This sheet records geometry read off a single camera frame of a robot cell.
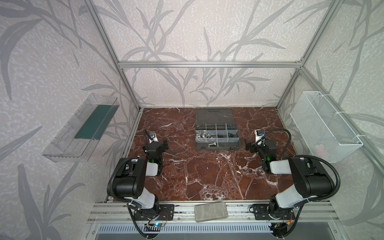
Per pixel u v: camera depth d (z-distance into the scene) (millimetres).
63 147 600
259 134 807
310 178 461
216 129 1025
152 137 797
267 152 707
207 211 716
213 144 966
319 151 737
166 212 725
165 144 875
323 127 641
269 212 730
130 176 469
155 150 707
